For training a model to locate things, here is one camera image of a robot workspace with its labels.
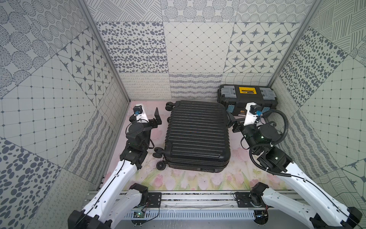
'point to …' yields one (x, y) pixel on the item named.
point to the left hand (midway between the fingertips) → (151, 109)
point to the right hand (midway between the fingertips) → (235, 111)
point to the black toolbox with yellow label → (235, 97)
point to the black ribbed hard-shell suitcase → (197, 137)
